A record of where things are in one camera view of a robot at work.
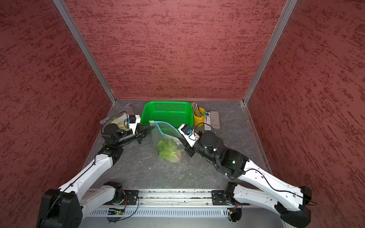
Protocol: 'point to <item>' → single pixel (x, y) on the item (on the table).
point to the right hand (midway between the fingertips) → (181, 138)
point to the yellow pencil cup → (199, 121)
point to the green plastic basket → (176, 113)
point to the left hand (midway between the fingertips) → (153, 128)
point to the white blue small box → (207, 124)
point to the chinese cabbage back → (168, 150)
